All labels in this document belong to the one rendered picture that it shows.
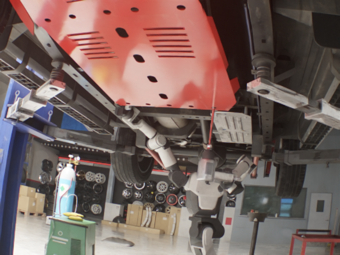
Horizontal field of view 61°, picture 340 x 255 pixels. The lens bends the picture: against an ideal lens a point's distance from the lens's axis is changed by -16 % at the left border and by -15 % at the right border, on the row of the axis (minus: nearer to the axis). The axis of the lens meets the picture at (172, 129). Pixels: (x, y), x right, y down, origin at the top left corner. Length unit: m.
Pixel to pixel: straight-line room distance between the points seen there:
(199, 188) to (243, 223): 9.83
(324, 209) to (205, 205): 10.33
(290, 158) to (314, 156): 0.21
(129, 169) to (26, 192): 7.09
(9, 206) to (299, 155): 2.46
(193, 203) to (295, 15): 1.56
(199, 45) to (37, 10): 0.65
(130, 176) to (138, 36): 2.25
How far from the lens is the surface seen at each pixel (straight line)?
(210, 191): 2.32
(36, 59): 2.00
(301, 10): 1.19
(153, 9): 1.10
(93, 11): 1.18
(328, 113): 1.47
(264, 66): 1.29
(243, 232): 12.09
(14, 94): 2.65
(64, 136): 2.91
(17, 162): 2.94
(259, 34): 1.23
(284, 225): 12.15
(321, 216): 12.43
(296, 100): 1.34
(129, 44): 1.36
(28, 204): 10.06
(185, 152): 3.42
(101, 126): 2.87
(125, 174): 3.38
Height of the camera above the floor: 1.02
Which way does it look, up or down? 14 degrees up
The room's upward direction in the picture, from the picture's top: 8 degrees clockwise
